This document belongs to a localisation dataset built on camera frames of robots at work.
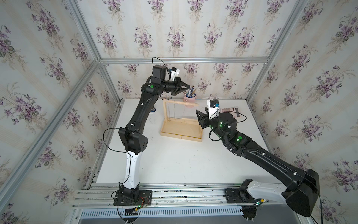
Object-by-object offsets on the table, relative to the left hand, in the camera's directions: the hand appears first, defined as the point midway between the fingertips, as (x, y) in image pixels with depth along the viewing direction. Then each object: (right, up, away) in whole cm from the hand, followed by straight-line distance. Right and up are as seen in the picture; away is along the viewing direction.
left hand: (191, 87), depth 75 cm
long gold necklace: (-3, -12, +16) cm, 20 cm away
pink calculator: (+38, -13, +36) cm, 54 cm away
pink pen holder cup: (0, -7, +10) cm, 13 cm away
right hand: (+6, -12, -4) cm, 14 cm away
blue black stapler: (-28, -11, +37) cm, 48 cm away
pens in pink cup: (+2, +2, +37) cm, 38 cm away
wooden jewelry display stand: (-6, -25, +26) cm, 37 cm away
